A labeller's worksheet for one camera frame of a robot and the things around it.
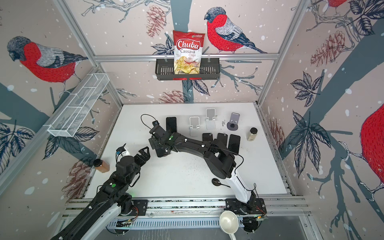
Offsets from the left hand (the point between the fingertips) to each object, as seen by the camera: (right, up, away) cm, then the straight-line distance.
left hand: (144, 151), depth 81 cm
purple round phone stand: (+55, +14, +23) cm, 62 cm away
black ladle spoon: (+40, -17, 0) cm, 43 cm away
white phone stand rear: (+39, +18, +23) cm, 49 cm away
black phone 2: (+48, +4, +20) cm, 52 cm away
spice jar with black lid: (+65, +8, +12) cm, 66 cm away
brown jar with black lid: (-23, -8, -1) cm, 25 cm away
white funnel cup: (+45, -31, -11) cm, 56 cm away
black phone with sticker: (+37, +5, +20) cm, 42 cm away
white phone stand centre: (+28, +14, +17) cm, 36 cm away
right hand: (+4, +4, +8) cm, 10 cm away
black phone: (+13, +14, +13) cm, 23 cm away
